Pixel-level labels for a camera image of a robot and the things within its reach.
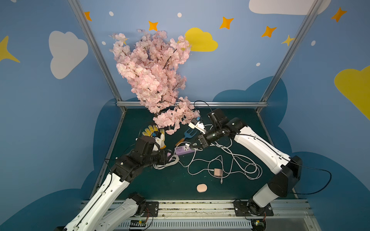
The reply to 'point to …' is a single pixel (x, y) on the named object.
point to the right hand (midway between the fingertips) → (194, 144)
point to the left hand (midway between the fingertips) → (170, 151)
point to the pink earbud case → (202, 187)
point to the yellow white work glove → (152, 129)
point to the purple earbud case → (168, 154)
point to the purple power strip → (183, 149)
